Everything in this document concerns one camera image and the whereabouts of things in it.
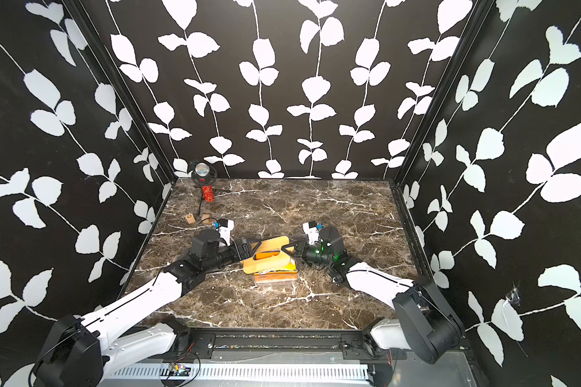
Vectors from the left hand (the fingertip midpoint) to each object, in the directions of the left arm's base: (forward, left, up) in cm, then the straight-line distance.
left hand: (255, 242), depth 80 cm
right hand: (-3, -9, 0) cm, 10 cm away
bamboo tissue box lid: (-3, -5, -5) cm, 7 cm away
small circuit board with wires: (-33, +24, -15) cm, 44 cm away
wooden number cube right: (+21, +25, -14) cm, 36 cm away
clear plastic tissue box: (-8, -6, -11) cm, 15 cm away
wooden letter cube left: (+21, +32, -14) cm, 41 cm away
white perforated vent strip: (-35, +8, -16) cm, 39 cm away
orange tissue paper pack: (-8, -6, -11) cm, 15 cm away
